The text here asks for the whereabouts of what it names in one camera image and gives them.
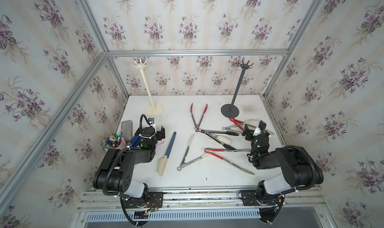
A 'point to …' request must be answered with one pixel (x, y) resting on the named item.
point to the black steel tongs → (208, 133)
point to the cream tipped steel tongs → (183, 164)
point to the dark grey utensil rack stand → (231, 110)
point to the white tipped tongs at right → (240, 124)
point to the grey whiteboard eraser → (126, 129)
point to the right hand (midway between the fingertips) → (257, 126)
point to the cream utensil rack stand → (154, 110)
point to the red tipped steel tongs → (197, 125)
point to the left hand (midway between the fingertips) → (154, 127)
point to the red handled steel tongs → (241, 150)
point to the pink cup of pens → (114, 141)
